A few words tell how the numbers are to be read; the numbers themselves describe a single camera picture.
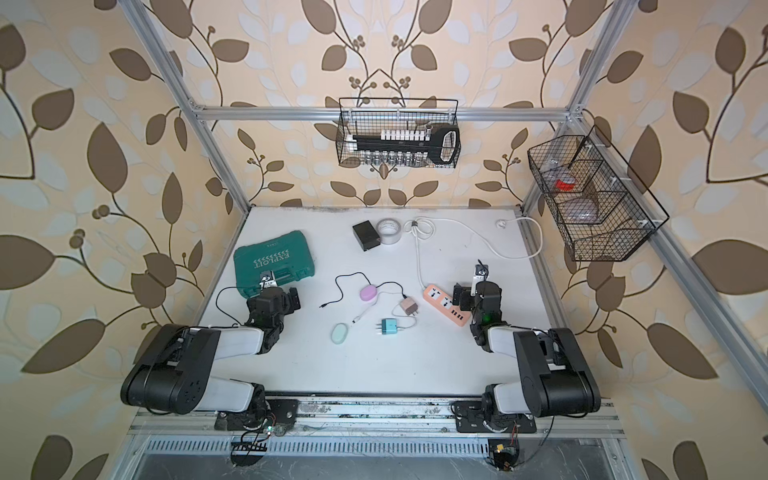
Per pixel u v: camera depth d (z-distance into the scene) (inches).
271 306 28.5
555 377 17.3
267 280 31.8
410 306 36.5
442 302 36.0
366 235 43.0
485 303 28.0
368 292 38.0
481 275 31.6
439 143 33.2
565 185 31.7
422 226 45.1
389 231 44.7
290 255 39.8
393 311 36.8
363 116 35.9
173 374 17.6
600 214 29.0
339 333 34.6
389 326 34.9
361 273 40.1
